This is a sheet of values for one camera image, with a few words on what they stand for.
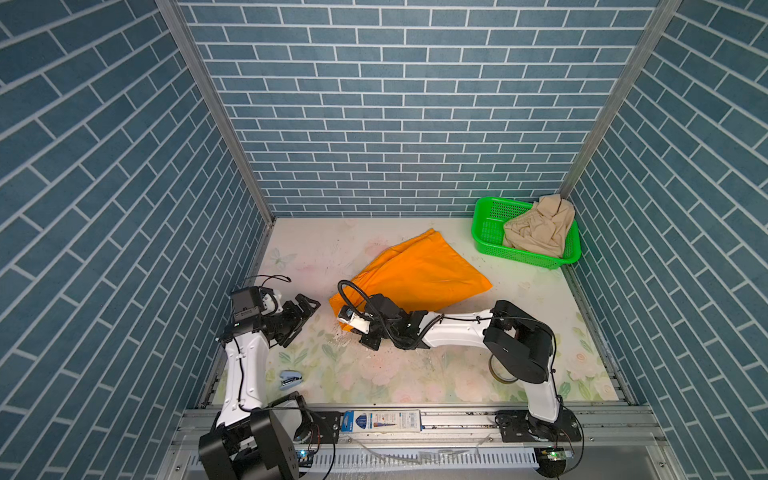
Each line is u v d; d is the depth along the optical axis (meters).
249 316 0.60
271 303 0.72
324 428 0.73
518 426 0.74
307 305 0.74
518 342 0.51
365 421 0.74
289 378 0.81
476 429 0.75
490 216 1.20
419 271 1.07
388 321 0.68
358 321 0.75
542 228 1.08
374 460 0.70
